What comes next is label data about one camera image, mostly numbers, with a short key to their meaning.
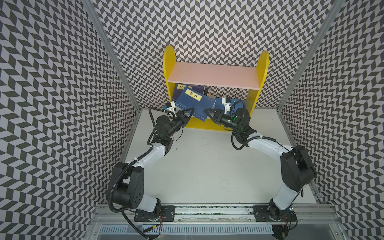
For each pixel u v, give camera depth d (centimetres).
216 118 70
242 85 74
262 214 72
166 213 72
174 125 67
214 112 72
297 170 47
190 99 78
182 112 71
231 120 69
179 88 91
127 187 43
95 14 74
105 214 74
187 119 72
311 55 84
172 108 73
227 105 74
